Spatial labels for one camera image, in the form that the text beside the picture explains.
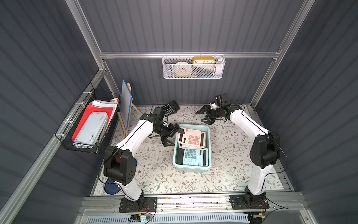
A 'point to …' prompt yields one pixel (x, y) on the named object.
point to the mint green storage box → (205, 143)
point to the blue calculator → (198, 157)
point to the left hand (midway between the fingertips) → (181, 139)
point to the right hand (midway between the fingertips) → (201, 113)
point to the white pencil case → (90, 129)
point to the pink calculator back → (191, 137)
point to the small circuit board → (138, 218)
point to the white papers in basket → (112, 103)
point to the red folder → (90, 108)
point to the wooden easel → (132, 105)
